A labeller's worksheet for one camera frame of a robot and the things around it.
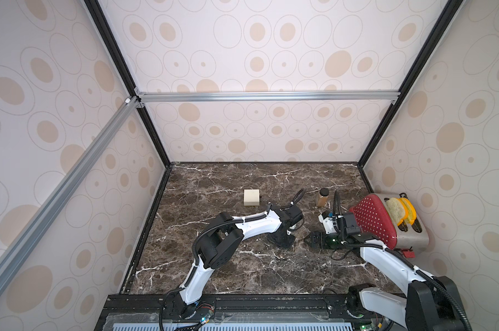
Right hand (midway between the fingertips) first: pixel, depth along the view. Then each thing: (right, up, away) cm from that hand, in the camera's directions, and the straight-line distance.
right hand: (313, 241), depth 86 cm
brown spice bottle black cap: (+7, +17, +9) cm, 21 cm away
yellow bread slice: (+32, +13, -11) cm, 36 cm away
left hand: (-10, -3, 0) cm, 11 cm away
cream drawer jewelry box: (-26, +17, +17) cm, 36 cm away
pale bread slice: (+29, +15, -8) cm, 34 cm away
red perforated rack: (+22, +10, -5) cm, 25 cm away
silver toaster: (+32, +7, -11) cm, 35 cm away
